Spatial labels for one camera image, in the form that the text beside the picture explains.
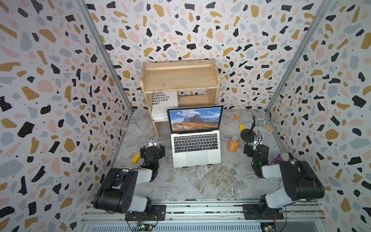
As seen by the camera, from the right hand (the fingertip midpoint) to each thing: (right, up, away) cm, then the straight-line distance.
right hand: (257, 143), depth 94 cm
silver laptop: (-40, +4, -4) cm, 41 cm away
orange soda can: (-16, 0, -4) cm, 17 cm away
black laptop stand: (-46, -14, -4) cm, 48 cm away
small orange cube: (-6, +19, +24) cm, 31 cm away
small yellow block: (-5, +10, +16) cm, 19 cm away
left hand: (-66, -1, -2) cm, 67 cm away
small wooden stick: (+19, +9, +19) cm, 28 cm away
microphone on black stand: (-2, +5, +10) cm, 11 cm away
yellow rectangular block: (-79, -10, 0) cm, 79 cm away
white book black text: (-60, +26, -6) cm, 66 cm away
